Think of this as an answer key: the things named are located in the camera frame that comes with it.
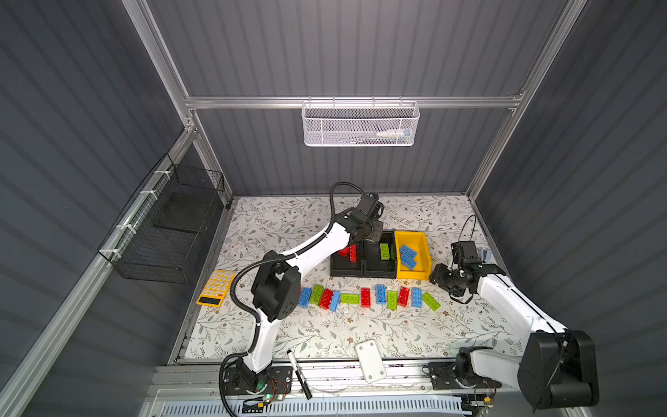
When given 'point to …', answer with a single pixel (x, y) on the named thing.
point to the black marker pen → (299, 375)
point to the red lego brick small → (353, 254)
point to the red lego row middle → (366, 297)
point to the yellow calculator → (214, 291)
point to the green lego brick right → (431, 301)
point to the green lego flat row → (350, 299)
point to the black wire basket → (157, 237)
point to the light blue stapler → (485, 254)
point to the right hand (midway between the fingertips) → (439, 279)
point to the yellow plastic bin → (419, 242)
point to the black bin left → (340, 266)
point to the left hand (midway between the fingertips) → (382, 230)
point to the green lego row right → (392, 300)
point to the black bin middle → (373, 267)
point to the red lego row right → (403, 296)
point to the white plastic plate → (371, 360)
